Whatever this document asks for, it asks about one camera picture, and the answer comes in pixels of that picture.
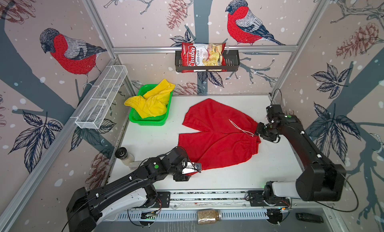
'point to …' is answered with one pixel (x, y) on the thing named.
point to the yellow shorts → (154, 103)
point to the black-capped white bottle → (126, 158)
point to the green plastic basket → (134, 116)
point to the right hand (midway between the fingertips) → (256, 135)
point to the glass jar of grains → (208, 216)
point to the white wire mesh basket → (92, 115)
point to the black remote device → (309, 217)
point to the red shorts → (223, 137)
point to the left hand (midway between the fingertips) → (189, 166)
